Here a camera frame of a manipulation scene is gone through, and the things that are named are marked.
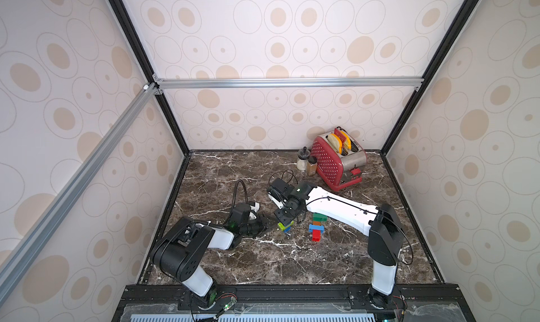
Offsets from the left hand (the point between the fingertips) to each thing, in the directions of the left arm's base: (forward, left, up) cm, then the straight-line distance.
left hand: (281, 224), depth 86 cm
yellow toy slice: (+32, -30, +15) cm, 47 cm away
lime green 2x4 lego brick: (-1, -1, -1) cm, 2 cm away
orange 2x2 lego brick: (+2, -15, -3) cm, 16 cm away
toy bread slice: (+34, -25, +14) cm, 44 cm away
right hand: (0, 0, +3) cm, 3 cm away
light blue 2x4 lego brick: (0, -13, -4) cm, 13 cm away
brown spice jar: (+30, -16, +1) cm, 34 cm away
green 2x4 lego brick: (-11, -10, +28) cm, 31 cm away
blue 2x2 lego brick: (0, -3, -5) cm, 6 cm away
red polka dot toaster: (+25, -25, +12) cm, 38 cm away
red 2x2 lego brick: (-4, -15, -3) cm, 15 cm away
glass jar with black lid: (+35, -11, +4) cm, 37 cm away
